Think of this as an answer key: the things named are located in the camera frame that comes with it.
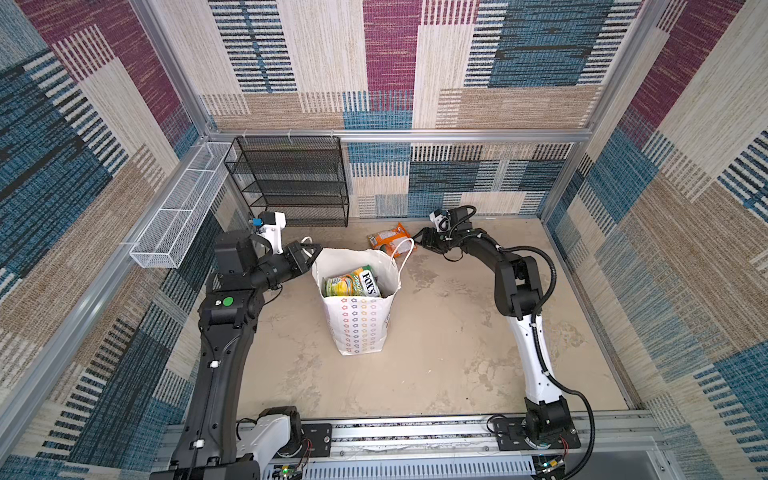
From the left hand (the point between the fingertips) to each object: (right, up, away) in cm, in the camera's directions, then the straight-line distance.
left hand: (321, 243), depth 67 cm
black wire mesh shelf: (-16, +24, +42) cm, 51 cm away
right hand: (+25, +1, +42) cm, 49 cm away
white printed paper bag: (+8, -20, +9) cm, 23 cm away
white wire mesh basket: (-37, +1, +4) cm, 37 cm away
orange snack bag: (+14, +2, +42) cm, 44 cm away
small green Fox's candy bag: (+7, -10, +15) cm, 19 cm away
